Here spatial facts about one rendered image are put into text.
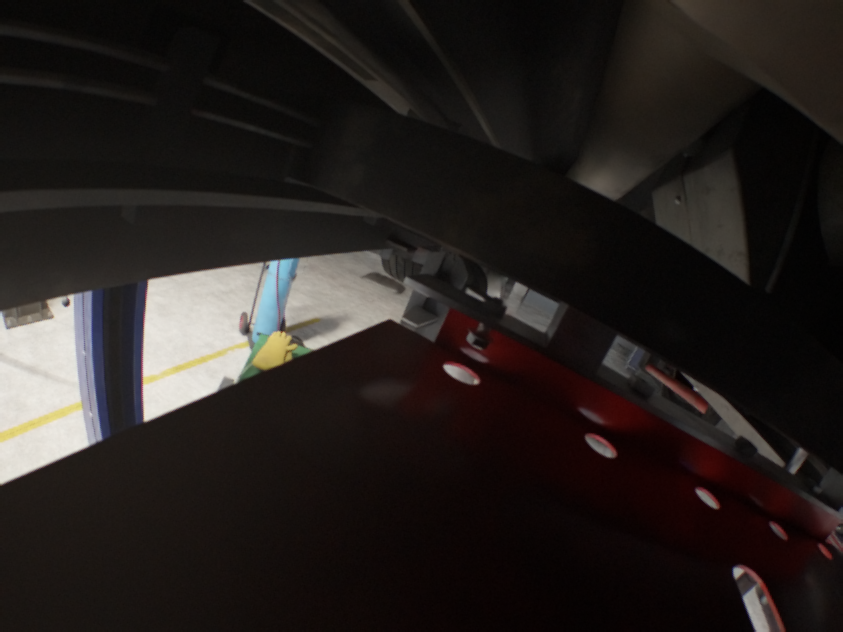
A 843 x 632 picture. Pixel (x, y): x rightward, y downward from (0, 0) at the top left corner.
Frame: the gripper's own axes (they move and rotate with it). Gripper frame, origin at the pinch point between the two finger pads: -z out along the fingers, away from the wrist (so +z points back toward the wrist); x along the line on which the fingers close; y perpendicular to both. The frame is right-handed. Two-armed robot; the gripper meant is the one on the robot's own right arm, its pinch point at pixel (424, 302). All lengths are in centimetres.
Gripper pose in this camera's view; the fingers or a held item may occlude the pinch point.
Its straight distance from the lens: 41.9
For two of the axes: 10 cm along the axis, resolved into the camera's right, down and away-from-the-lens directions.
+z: 3.3, -1.9, 9.2
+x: -3.8, 8.7, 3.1
